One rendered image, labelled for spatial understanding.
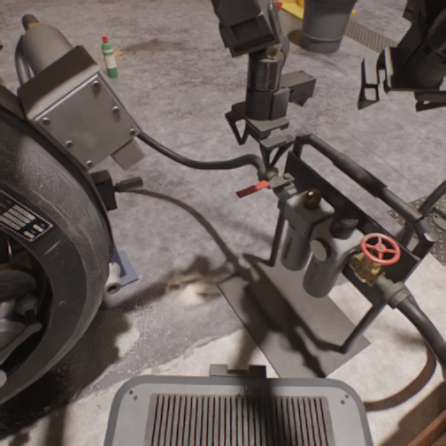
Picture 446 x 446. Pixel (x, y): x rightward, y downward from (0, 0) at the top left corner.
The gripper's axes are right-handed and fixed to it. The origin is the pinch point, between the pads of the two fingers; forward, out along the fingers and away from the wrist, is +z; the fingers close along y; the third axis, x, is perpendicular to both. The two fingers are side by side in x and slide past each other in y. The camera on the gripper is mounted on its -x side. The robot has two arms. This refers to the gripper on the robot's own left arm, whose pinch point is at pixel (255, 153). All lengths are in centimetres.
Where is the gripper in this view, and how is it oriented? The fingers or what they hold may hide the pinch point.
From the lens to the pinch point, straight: 69.3
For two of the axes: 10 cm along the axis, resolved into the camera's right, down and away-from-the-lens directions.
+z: -0.2, 6.6, 7.5
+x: -8.6, 3.8, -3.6
